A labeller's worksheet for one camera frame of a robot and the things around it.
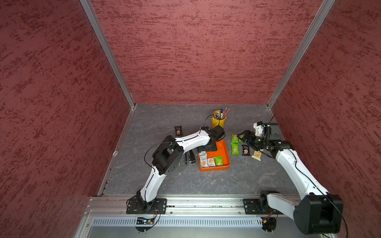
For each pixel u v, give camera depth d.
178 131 1.03
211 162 0.88
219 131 0.76
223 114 1.02
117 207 0.76
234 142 0.97
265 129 0.67
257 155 0.91
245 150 0.94
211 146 0.79
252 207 0.73
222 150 0.95
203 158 0.87
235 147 0.95
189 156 0.90
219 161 0.89
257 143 0.70
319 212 0.38
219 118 1.03
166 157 0.53
